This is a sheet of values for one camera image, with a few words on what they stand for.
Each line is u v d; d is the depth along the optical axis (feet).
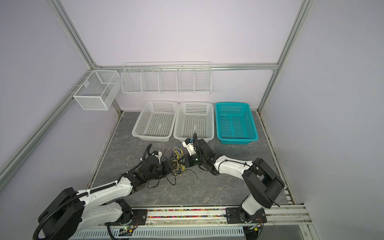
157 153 2.64
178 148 2.76
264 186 1.45
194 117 3.80
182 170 2.64
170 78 3.24
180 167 2.65
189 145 2.55
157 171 2.30
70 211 1.34
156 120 3.79
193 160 2.43
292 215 2.48
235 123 3.67
